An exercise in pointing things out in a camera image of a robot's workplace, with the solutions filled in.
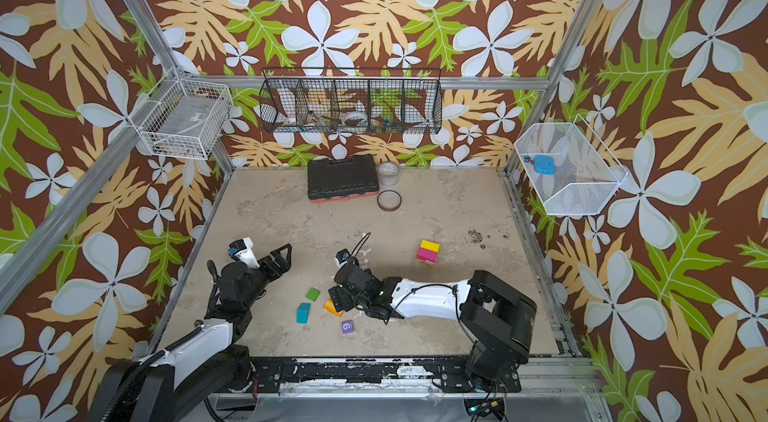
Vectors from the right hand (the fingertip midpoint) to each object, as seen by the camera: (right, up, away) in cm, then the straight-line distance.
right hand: (339, 288), depth 84 cm
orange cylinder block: (-3, -6, +2) cm, 7 cm away
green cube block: (-8, -3, +4) cm, 10 cm away
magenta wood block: (+26, +8, +8) cm, 28 cm away
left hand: (-18, +11, +2) cm, 21 cm away
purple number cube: (+3, -10, -3) cm, 10 cm away
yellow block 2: (+26, +5, +8) cm, 28 cm away
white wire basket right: (+65, +35, -1) cm, 73 cm away
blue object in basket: (+60, +36, +3) cm, 70 cm away
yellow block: (+29, +10, +7) cm, 31 cm away
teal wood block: (-10, -7, +1) cm, 13 cm away
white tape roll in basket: (+3, +52, +15) cm, 55 cm away
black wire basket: (+2, +58, +14) cm, 60 cm away
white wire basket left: (-45, +49, +2) cm, 67 cm away
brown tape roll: (+15, +25, +27) cm, 40 cm away
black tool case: (-7, +32, +27) cm, 42 cm away
